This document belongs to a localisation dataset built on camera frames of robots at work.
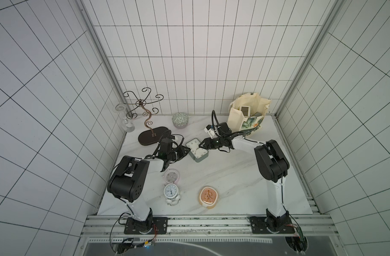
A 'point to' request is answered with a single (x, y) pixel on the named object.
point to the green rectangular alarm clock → (197, 153)
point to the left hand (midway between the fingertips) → (189, 151)
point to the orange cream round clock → (208, 196)
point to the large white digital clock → (245, 110)
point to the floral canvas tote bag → (237, 122)
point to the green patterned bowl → (180, 120)
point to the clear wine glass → (121, 108)
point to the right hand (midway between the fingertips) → (203, 141)
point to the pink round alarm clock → (171, 175)
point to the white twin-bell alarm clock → (171, 193)
